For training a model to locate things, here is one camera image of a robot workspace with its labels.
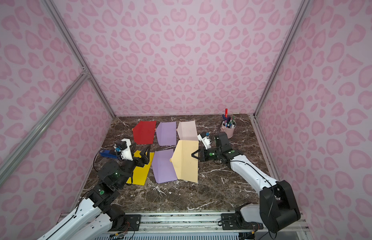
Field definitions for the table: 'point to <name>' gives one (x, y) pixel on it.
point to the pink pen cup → (228, 126)
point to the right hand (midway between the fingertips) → (192, 155)
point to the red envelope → (143, 132)
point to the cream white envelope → (187, 131)
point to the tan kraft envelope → (185, 166)
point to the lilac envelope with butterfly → (166, 133)
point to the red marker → (226, 113)
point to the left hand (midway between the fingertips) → (142, 143)
